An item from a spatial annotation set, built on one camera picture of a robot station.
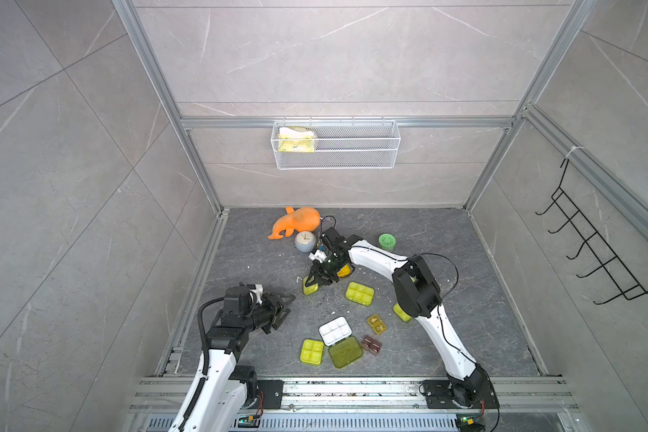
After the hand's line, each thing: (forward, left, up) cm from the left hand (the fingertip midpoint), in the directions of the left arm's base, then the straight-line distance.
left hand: (294, 298), depth 78 cm
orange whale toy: (+37, 0, -7) cm, 38 cm away
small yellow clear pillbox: (-5, -26, -12) cm, 29 cm away
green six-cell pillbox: (-10, -14, -13) cm, 22 cm away
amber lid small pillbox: (+11, -16, -4) cm, 19 cm away
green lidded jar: (+26, -34, -9) cm, 44 cm away
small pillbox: (-12, -5, -12) cm, 18 cm away
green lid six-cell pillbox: (+7, -22, -13) cm, 26 cm away
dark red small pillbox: (-10, -23, -13) cm, 28 cm away
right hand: (+10, -4, -11) cm, 15 cm away
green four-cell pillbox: (+7, -3, -10) cm, 13 cm away
